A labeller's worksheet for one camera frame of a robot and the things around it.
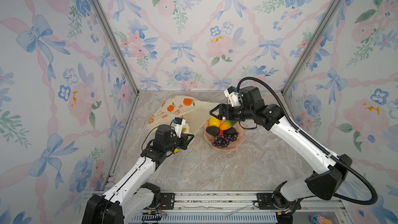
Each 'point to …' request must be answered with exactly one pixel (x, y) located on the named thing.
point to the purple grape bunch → (223, 141)
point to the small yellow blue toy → (176, 150)
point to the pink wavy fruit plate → (232, 145)
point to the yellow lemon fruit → (214, 122)
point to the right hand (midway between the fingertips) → (214, 112)
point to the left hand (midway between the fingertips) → (194, 135)
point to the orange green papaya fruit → (225, 125)
